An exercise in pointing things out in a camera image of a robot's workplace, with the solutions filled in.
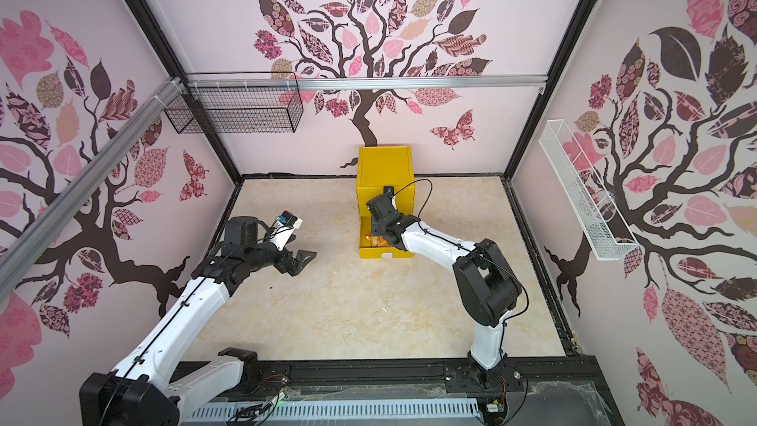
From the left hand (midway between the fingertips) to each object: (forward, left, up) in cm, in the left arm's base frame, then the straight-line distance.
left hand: (300, 250), depth 80 cm
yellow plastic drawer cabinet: (+29, -26, +4) cm, 39 cm away
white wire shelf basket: (+4, -80, +9) cm, 81 cm away
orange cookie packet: (+11, -21, -14) cm, 27 cm away
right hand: (+14, -24, -5) cm, 28 cm away
